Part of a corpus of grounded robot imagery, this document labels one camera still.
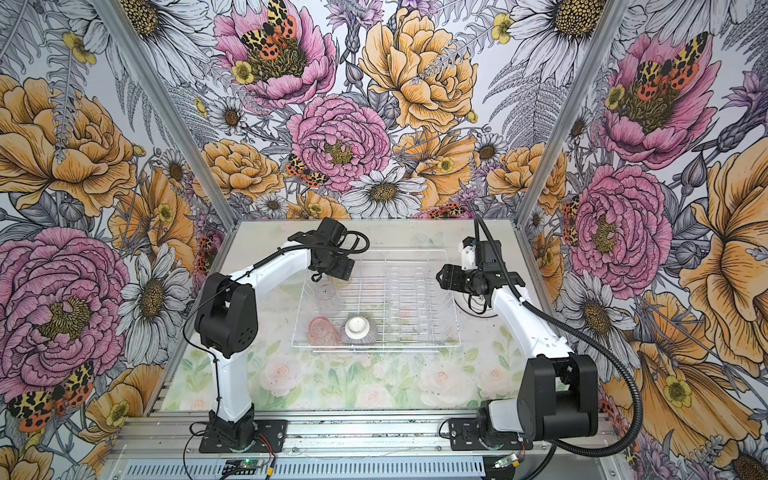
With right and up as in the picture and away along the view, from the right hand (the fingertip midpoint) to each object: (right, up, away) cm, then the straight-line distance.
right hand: (447, 285), depth 86 cm
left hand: (-34, +2, +10) cm, 35 cm away
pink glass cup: (-36, -14, +1) cm, 38 cm away
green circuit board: (-51, -40, -15) cm, 66 cm away
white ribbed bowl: (-25, -12, -1) cm, 28 cm away
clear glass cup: (-35, -3, +1) cm, 35 cm away
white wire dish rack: (-15, -6, +8) cm, 18 cm away
